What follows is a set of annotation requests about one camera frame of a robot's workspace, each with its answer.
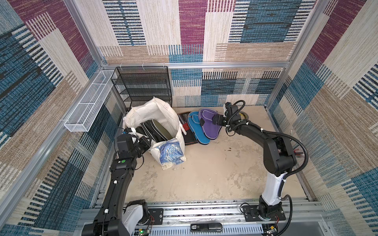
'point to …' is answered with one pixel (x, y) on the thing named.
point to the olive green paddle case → (164, 131)
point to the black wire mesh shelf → (137, 84)
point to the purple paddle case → (210, 130)
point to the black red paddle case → (190, 139)
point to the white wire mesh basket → (80, 119)
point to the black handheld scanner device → (205, 227)
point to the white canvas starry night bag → (156, 119)
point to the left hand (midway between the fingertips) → (151, 137)
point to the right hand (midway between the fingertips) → (220, 119)
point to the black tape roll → (244, 114)
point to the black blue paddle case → (194, 120)
